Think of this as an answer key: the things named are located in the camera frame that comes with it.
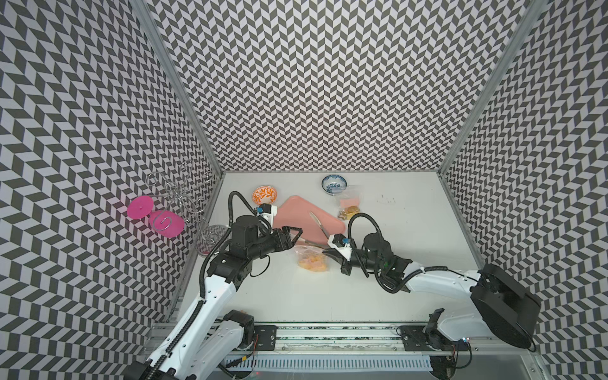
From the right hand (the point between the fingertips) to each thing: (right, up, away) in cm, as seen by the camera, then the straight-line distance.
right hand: (326, 253), depth 78 cm
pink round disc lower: (-45, +12, -14) cm, 49 cm away
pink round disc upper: (-54, +16, -12) cm, 57 cm away
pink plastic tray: (-3, +7, +20) cm, 21 cm away
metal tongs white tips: (-1, +5, +19) cm, 20 cm away
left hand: (-10, +7, -5) cm, 13 cm away
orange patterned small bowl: (-27, +19, +30) cm, 45 cm away
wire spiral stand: (-57, +20, +21) cm, 64 cm away
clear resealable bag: (+11, +15, +22) cm, 29 cm away
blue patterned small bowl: (+5, +24, +33) cm, 41 cm away
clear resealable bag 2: (-5, -3, +6) cm, 8 cm away
